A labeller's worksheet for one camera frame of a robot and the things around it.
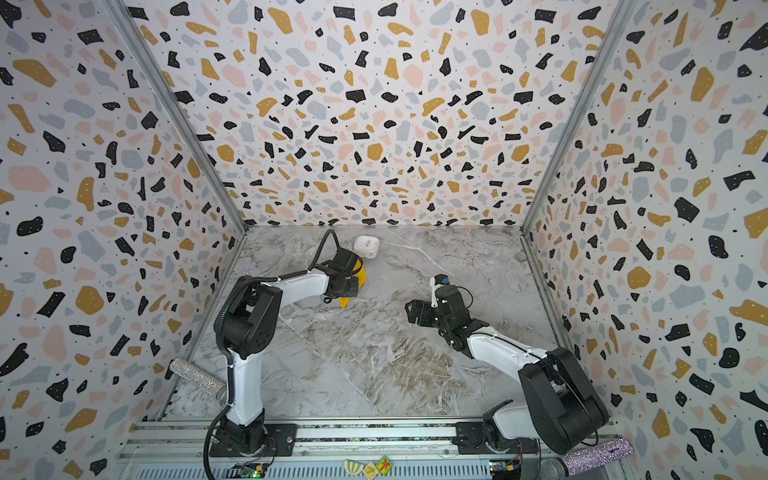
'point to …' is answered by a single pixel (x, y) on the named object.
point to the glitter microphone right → (596, 455)
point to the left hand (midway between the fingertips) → (351, 283)
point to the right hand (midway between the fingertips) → (413, 301)
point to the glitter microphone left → (197, 378)
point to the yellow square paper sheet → (361, 273)
